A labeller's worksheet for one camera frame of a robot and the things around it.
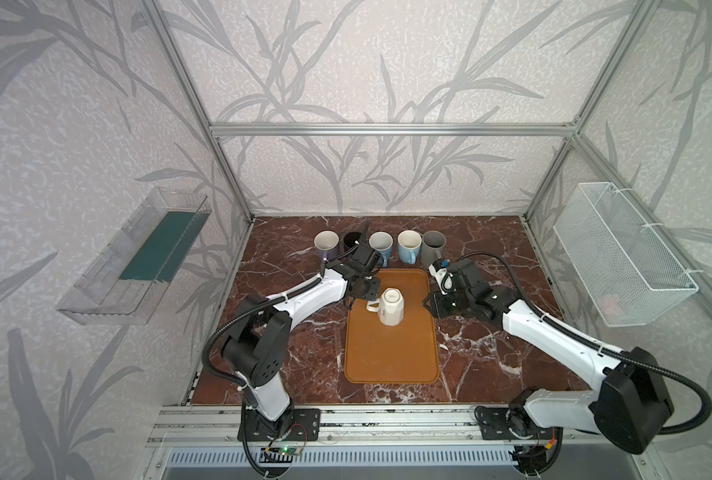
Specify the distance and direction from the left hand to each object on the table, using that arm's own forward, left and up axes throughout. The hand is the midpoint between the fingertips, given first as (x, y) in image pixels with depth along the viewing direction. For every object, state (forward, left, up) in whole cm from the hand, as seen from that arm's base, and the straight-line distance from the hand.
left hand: (374, 280), depth 91 cm
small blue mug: (+17, -3, -3) cm, 18 cm away
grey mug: (+16, -20, -1) cm, 26 cm away
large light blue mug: (+17, -12, -3) cm, 21 cm away
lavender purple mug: (+17, +17, -4) cm, 24 cm away
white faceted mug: (-9, -5, +1) cm, 10 cm away
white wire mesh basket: (-13, -55, +26) cm, 62 cm away
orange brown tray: (-20, -9, -8) cm, 23 cm away
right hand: (-6, -15, +4) cm, 17 cm away
